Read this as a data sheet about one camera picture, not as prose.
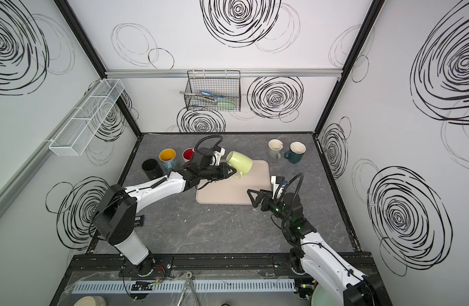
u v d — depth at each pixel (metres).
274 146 1.04
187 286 0.68
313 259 0.54
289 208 0.60
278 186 0.72
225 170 0.75
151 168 0.94
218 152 0.79
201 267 0.75
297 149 1.00
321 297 0.65
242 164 0.84
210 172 0.73
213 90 0.89
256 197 0.71
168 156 0.99
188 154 1.00
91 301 0.61
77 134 0.74
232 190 1.00
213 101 0.87
